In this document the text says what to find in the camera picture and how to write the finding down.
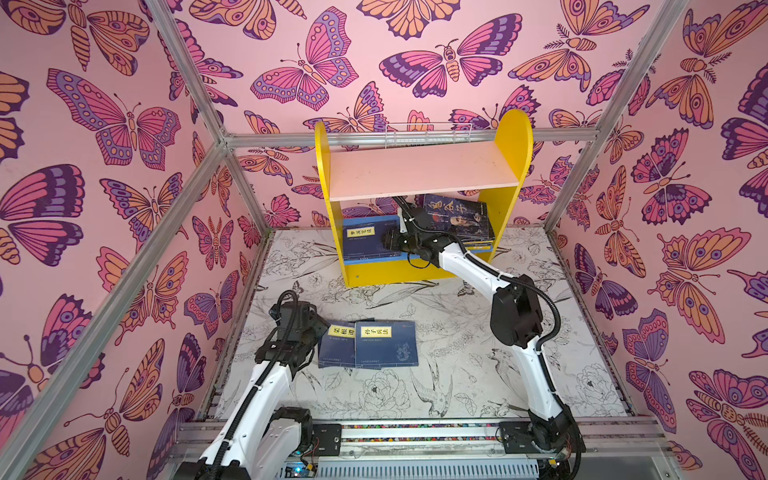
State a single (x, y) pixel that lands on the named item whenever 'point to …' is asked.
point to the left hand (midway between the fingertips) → (321, 320)
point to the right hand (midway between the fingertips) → (386, 234)
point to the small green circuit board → (300, 470)
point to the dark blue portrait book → (469, 219)
